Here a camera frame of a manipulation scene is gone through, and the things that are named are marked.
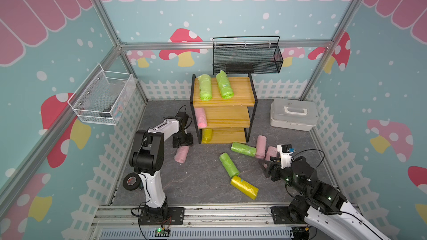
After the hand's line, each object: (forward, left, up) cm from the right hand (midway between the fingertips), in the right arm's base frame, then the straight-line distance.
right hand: (264, 160), depth 72 cm
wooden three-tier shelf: (+24, +18, -2) cm, 30 cm away
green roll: (+4, +15, -15) cm, 21 cm away
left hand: (+17, +39, -17) cm, 46 cm away
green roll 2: (+14, +6, -15) cm, 21 cm away
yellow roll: (+22, +27, -14) cm, 37 cm away
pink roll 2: (+22, +28, +3) cm, 36 cm away
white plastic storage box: (+32, -27, -7) cm, 42 cm away
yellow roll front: (-7, +7, -15) cm, 18 cm away
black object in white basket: (+14, +66, +16) cm, 70 cm away
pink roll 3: (+15, -4, -16) cm, 22 cm away
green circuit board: (-24, +46, -21) cm, 56 cm away
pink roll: (+11, +40, -14) cm, 44 cm away
